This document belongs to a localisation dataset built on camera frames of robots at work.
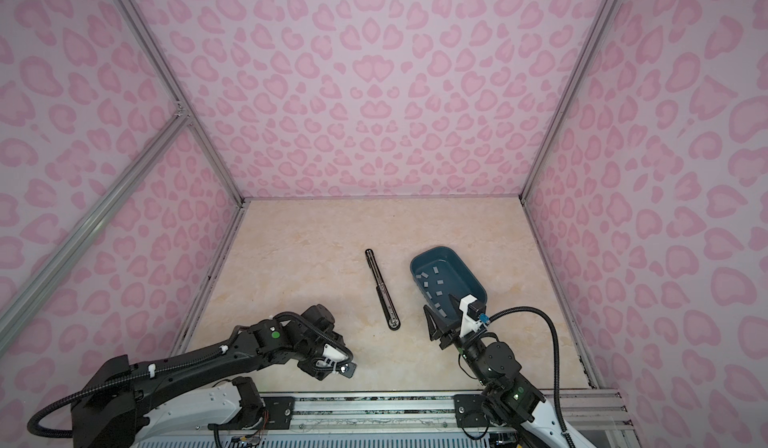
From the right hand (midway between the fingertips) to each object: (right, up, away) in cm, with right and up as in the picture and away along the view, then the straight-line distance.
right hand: (436, 302), depth 72 cm
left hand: (-25, -13, +8) cm, 29 cm away
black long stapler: (-14, -3, +20) cm, 24 cm away
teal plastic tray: (+4, +3, +26) cm, 26 cm away
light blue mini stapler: (-20, -13, -6) cm, 25 cm away
